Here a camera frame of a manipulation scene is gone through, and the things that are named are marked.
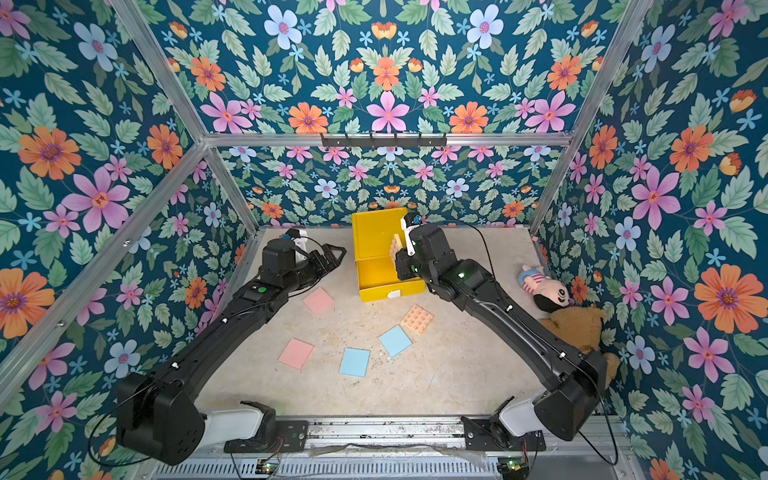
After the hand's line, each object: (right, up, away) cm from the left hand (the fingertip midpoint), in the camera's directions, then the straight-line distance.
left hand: (340, 254), depth 79 cm
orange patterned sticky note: (+15, +2, -3) cm, 15 cm away
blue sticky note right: (+14, -27, +12) cm, 33 cm away
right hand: (+17, +1, -5) cm, 17 cm away
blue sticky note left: (+2, -32, +7) cm, 33 cm away
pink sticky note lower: (-16, -30, +11) cm, 36 cm away
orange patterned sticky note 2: (+21, -20, +15) cm, 33 cm away
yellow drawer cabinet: (+8, +7, +11) cm, 15 cm away
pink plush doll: (+61, -12, +10) cm, 63 cm away
